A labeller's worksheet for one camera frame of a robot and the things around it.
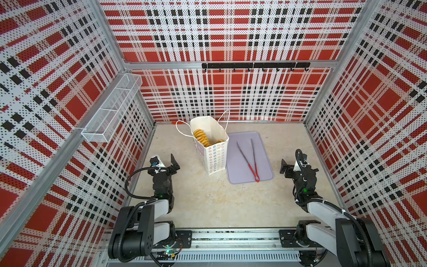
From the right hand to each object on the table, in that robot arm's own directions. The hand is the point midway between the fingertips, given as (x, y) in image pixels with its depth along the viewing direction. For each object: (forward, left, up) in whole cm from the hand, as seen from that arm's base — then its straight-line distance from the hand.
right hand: (292, 161), depth 87 cm
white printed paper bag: (+18, +45, -3) cm, 48 cm away
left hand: (0, +67, +3) cm, 68 cm away
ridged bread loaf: (+2, +39, +15) cm, 42 cm away
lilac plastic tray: (0, +28, -11) cm, 30 cm away
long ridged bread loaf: (+10, +48, +9) cm, 50 cm away
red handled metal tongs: (-5, +18, -9) cm, 21 cm away
